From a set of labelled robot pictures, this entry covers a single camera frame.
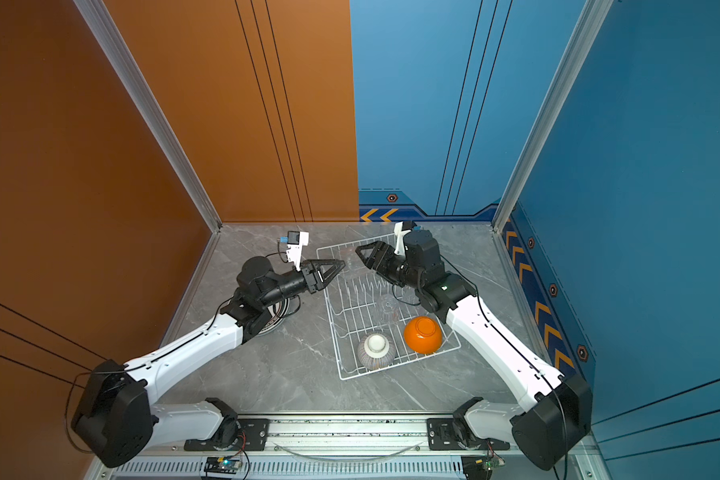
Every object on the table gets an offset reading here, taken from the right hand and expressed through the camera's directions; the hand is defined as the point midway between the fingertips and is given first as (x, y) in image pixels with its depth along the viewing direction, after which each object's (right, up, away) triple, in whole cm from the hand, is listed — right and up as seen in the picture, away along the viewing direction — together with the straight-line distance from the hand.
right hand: (360, 255), depth 72 cm
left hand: (-4, -2, -2) cm, 5 cm away
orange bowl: (+17, -23, +11) cm, 31 cm away
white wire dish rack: (+4, -21, +18) cm, 28 cm away
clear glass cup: (+9, -17, +22) cm, 29 cm away
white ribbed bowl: (+4, -26, +8) cm, 27 cm away
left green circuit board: (-31, -50, -1) cm, 59 cm away
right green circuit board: (+29, -51, -1) cm, 58 cm away
